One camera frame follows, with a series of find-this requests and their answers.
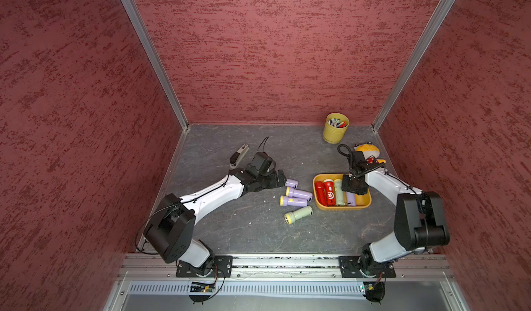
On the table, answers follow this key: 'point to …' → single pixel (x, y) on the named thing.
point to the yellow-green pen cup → (335, 128)
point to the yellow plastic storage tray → (362, 201)
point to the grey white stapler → (236, 159)
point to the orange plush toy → (370, 153)
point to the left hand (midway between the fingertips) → (276, 185)
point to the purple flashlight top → (292, 183)
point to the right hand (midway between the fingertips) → (348, 190)
